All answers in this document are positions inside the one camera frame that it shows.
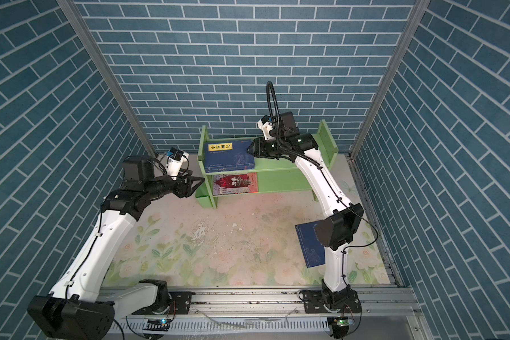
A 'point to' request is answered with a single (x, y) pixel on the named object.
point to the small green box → (202, 195)
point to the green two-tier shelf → (273, 176)
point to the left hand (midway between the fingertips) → (197, 175)
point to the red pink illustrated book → (235, 183)
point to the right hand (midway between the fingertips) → (248, 148)
